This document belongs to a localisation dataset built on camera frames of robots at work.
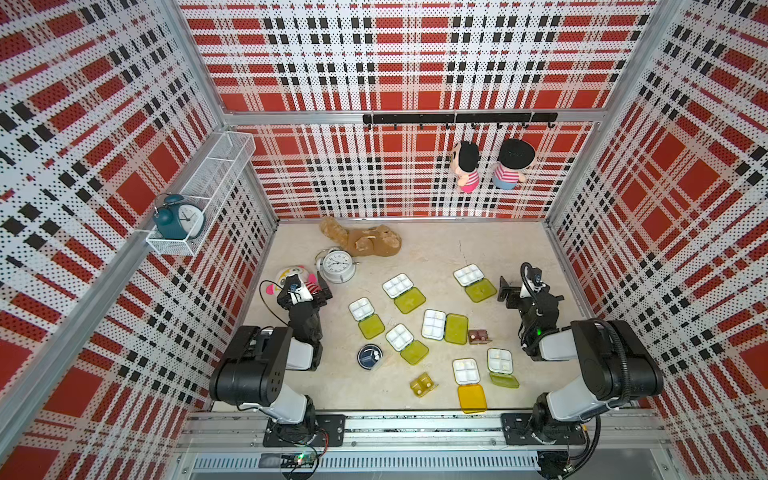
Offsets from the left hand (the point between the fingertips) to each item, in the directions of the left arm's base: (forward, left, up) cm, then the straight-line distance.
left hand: (309, 276), depth 89 cm
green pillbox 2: (0, -29, -12) cm, 32 cm away
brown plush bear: (+17, -20, -3) cm, 26 cm away
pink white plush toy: (+4, +3, -7) cm, 9 cm away
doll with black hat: (+32, -64, +20) cm, 74 cm away
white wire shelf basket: (+11, +24, +23) cm, 35 cm away
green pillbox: (+4, -54, -13) cm, 56 cm away
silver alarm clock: (+10, -5, -8) cm, 14 cm away
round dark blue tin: (-21, -19, -11) cm, 30 cm away
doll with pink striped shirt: (+31, -48, +19) cm, 61 cm away
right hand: (+2, -65, -3) cm, 65 cm away
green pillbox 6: (-23, -56, -13) cm, 62 cm away
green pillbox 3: (-10, -18, -13) cm, 24 cm away
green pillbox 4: (-10, -39, -13) cm, 43 cm away
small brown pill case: (-15, -51, -12) cm, 54 cm away
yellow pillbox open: (-25, -46, -12) cm, 54 cm away
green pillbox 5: (-15, -28, -12) cm, 34 cm away
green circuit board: (-45, -5, -11) cm, 46 cm away
